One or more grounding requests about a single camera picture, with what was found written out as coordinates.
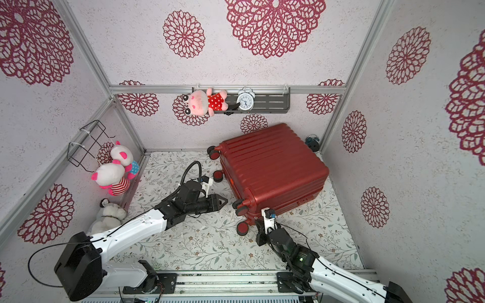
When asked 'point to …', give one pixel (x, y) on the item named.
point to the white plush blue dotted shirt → (123, 156)
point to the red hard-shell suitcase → (271, 168)
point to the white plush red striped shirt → (110, 175)
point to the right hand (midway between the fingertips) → (254, 222)
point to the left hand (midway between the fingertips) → (226, 203)
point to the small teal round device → (312, 141)
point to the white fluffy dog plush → (110, 216)
